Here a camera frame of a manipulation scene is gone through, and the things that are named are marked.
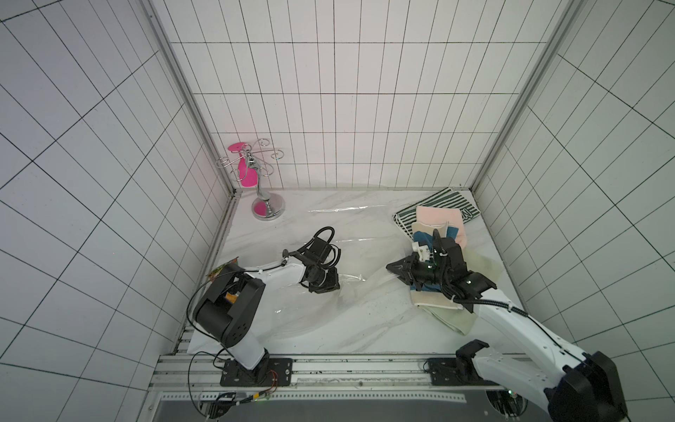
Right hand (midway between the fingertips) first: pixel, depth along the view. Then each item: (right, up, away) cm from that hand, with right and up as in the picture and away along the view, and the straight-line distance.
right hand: (386, 261), depth 77 cm
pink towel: (+34, +12, +30) cm, 47 cm away
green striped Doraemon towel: (+33, +21, +37) cm, 54 cm away
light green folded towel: (+23, -19, +2) cm, 30 cm away
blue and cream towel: (+14, -13, +8) cm, 21 cm away
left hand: (-16, -12, +11) cm, 23 cm away
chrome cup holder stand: (-46, +17, +36) cm, 61 cm away
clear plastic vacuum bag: (-2, +3, +27) cm, 27 cm away
